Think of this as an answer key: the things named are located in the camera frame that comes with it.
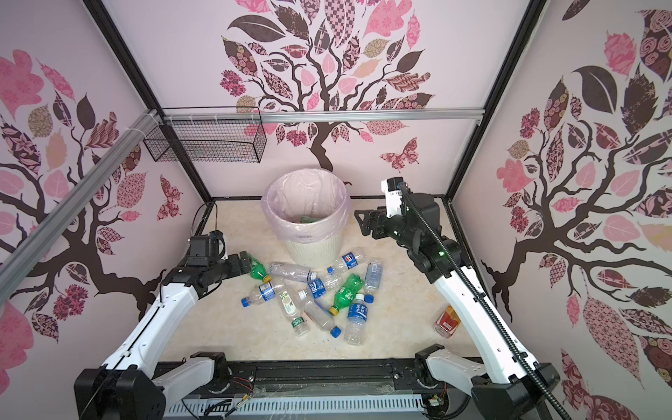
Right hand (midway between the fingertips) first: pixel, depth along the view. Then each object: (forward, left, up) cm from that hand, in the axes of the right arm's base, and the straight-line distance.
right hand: (369, 206), depth 67 cm
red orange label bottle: (-20, -24, -31) cm, 45 cm away
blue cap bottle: (-10, +34, -31) cm, 47 cm away
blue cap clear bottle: (-15, +16, -36) cm, 42 cm away
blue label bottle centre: (-9, +16, -31) cm, 36 cm away
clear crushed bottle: (-1, +26, -33) cm, 42 cm away
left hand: (-4, +41, -23) cm, 47 cm away
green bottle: (-2, +37, -31) cm, 49 cm away
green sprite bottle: (-10, +6, -32) cm, 34 cm away
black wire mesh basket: (+40, +49, -2) cm, 64 cm away
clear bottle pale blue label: (-3, -3, -32) cm, 32 cm away
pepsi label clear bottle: (+2, +5, -32) cm, 32 cm away
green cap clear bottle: (-14, +25, -31) cm, 42 cm away
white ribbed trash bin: (+1, +17, -26) cm, 31 cm away
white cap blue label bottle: (-18, +3, -32) cm, 37 cm away
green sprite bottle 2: (+17, +20, -26) cm, 37 cm away
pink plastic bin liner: (+23, +21, -24) cm, 39 cm away
